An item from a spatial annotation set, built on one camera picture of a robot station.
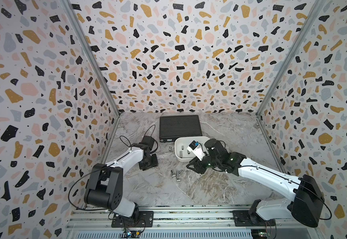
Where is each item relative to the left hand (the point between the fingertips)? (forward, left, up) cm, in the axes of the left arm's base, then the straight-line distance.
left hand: (154, 164), depth 90 cm
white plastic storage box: (+14, -16, +2) cm, 22 cm away
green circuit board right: (-35, -54, -3) cm, 65 cm away
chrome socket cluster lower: (-8, -14, -3) cm, 16 cm away
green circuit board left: (-34, +8, -3) cm, 35 cm away
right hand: (-7, -20, +13) cm, 25 cm away
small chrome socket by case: (+13, -9, -3) cm, 16 cm away
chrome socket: (+9, -16, -3) cm, 18 cm away
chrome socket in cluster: (-6, -11, -2) cm, 13 cm away
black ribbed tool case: (+29, -10, +1) cm, 30 cm away
